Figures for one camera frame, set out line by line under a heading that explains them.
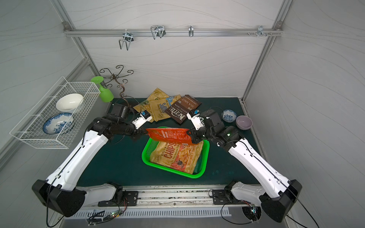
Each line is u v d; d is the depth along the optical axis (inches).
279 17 29.9
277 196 14.9
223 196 28.8
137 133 25.1
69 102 28.2
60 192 14.4
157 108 43.9
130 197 28.9
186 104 45.2
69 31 30.2
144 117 25.1
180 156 33.2
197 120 24.2
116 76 36.0
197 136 23.8
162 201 28.9
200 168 31.4
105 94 36.6
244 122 40.3
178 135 28.2
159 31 29.8
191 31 30.9
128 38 30.9
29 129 22.3
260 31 30.1
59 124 25.6
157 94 47.1
